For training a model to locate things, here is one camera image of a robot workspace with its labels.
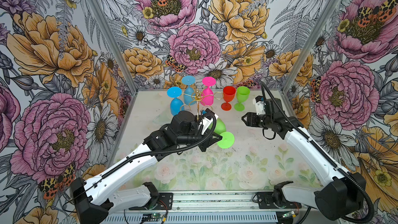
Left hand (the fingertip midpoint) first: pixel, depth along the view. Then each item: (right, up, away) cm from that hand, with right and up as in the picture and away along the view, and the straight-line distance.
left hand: (218, 142), depth 64 cm
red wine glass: (+10, +22, +35) cm, 43 cm away
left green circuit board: (-29, -35, +7) cm, 46 cm away
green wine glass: (+4, +1, 0) cm, 4 cm away
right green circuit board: (+33, -35, +8) cm, 48 cm away
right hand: (+16, +6, +16) cm, 24 cm away
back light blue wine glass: (-13, +20, +16) cm, 29 cm away
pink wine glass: (-4, +20, +16) cm, 26 cm away
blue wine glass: (-20, +15, +19) cm, 32 cm away
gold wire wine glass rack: (-9, +20, +14) cm, 26 cm away
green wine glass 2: (+19, +21, +36) cm, 45 cm away
